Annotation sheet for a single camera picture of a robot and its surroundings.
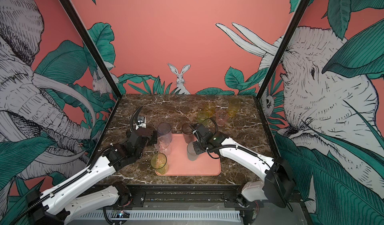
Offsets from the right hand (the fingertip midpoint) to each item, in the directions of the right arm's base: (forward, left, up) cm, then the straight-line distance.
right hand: (195, 145), depth 80 cm
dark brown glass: (+8, +4, -1) cm, 9 cm away
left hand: (+4, +25, +10) cm, 28 cm away
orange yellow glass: (+37, -10, -10) cm, 40 cm away
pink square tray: (-6, +10, -15) cm, 19 cm away
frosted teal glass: (-6, +2, +1) cm, 6 cm away
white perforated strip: (-31, +16, -12) cm, 37 cm away
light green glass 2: (+26, -4, -7) cm, 27 cm away
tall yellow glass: (+33, -27, -4) cm, 43 cm away
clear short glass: (+2, +19, -6) cm, 20 cm away
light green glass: (-6, +22, -12) cm, 25 cm away
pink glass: (+26, -18, -10) cm, 33 cm away
